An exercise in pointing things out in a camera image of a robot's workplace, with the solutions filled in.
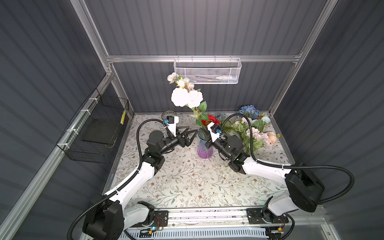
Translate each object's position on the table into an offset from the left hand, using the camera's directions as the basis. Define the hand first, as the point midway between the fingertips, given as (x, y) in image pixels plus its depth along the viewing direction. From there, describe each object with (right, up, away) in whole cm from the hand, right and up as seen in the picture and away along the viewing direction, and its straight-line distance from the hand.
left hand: (194, 129), depth 71 cm
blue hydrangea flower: (+41, +15, +37) cm, 57 cm away
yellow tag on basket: (-40, +6, +12) cm, 42 cm away
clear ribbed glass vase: (-17, +10, +23) cm, 30 cm away
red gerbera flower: (+9, +5, +8) cm, 13 cm away
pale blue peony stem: (+47, +4, +34) cm, 58 cm away
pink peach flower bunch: (+30, +2, +29) cm, 42 cm away
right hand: (+5, 0, +4) cm, 6 cm away
